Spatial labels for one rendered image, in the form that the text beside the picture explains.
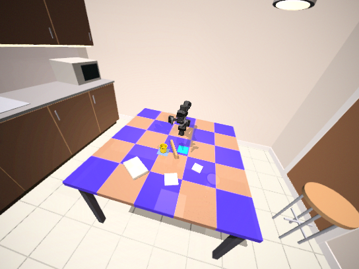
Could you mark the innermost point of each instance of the cream rectangular block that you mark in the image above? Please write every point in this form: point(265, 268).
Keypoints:
point(135, 168)

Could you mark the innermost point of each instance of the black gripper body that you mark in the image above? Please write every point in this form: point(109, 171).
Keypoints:
point(180, 120)

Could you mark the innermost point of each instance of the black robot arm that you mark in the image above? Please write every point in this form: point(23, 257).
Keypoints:
point(183, 111)

